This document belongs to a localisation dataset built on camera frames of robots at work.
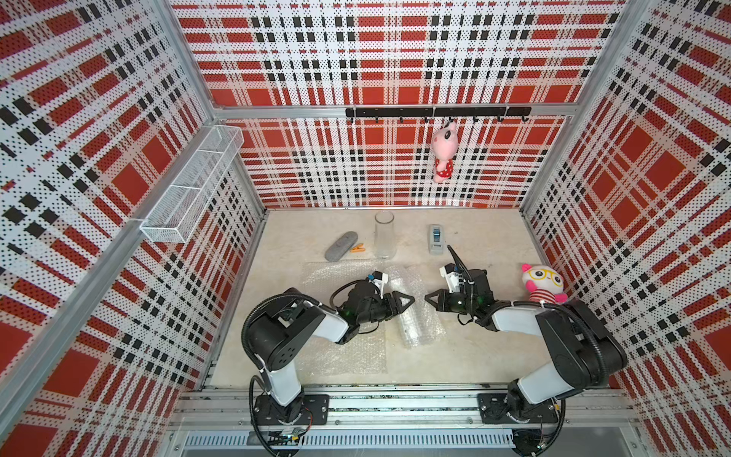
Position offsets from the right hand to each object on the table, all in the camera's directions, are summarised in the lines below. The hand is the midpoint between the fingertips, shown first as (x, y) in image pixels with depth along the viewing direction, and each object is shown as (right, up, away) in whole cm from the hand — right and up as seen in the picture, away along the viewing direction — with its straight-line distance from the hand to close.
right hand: (428, 297), depth 90 cm
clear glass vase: (-14, +19, +10) cm, 25 cm away
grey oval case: (-31, +16, +16) cm, 38 cm away
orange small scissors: (-24, +15, +18) cm, 33 cm away
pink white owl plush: (+37, +4, 0) cm, 38 cm away
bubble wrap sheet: (-20, -15, -6) cm, 26 cm away
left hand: (-5, 0, -4) cm, 6 cm away
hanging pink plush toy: (+5, +51, +1) cm, 51 cm away
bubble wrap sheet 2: (-4, -7, -8) cm, 11 cm away
